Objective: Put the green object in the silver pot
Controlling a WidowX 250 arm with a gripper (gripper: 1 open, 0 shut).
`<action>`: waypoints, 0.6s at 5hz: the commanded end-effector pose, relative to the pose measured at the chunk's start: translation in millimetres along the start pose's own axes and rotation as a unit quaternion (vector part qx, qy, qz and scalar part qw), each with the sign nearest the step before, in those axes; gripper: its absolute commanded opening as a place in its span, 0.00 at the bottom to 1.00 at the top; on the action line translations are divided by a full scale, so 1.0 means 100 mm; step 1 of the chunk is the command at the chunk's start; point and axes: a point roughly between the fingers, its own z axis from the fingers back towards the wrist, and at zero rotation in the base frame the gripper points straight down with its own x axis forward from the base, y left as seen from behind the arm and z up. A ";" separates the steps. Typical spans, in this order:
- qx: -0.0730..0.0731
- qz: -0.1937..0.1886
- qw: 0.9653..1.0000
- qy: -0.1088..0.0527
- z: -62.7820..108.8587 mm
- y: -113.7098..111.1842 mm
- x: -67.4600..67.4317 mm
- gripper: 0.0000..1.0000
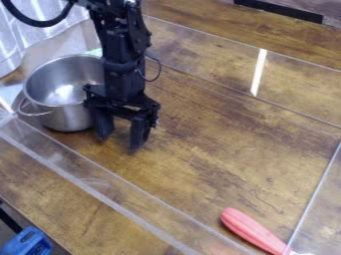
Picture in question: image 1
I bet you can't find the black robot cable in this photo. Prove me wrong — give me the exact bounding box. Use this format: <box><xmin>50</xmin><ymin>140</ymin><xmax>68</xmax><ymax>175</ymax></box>
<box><xmin>0</xmin><ymin>0</ymin><xmax>164</xmax><ymax>84</ymax></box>

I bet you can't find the clear acrylic enclosure wall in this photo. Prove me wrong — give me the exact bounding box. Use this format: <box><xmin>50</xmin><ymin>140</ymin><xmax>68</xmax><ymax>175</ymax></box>
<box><xmin>0</xmin><ymin>18</ymin><xmax>341</xmax><ymax>255</ymax></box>

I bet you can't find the silver metal pot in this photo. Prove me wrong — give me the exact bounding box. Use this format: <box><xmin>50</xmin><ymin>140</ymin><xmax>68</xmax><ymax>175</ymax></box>
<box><xmin>18</xmin><ymin>54</ymin><xmax>104</xmax><ymax>131</ymax></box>

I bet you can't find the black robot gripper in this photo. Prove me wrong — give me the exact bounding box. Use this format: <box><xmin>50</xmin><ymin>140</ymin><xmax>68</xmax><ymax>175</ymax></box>
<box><xmin>84</xmin><ymin>57</ymin><xmax>161</xmax><ymax>151</ymax></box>

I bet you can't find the red ridged plastic object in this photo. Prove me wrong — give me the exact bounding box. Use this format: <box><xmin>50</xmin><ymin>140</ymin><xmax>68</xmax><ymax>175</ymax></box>
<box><xmin>220</xmin><ymin>207</ymin><xmax>286</xmax><ymax>255</ymax></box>

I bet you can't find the green sponge object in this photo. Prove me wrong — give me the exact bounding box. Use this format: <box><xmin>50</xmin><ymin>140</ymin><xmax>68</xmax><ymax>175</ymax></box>
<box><xmin>85</xmin><ymin>48</ymin><xmax>102</xmax><ymax>57</ymax></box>

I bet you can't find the blue plastic object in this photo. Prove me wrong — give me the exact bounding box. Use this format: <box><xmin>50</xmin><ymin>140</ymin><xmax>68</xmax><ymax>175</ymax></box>
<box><xmin>0</xmin><ymin>227</ymin><xmax>53</xmax><ymax>255</ymax></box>

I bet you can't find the black bar on table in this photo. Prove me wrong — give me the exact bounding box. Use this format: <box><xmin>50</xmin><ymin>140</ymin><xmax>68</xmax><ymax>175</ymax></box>
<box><xmin>232</xmin><ymin>0</ymin><xmax>323</xmax><ymax>24</ymax></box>

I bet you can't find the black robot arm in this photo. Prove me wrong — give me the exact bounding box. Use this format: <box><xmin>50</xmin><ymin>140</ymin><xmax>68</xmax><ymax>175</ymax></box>
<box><xmin>73</xmin><ymin>0</ymin><xmax>160</xmax><ymax>151</ymax></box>

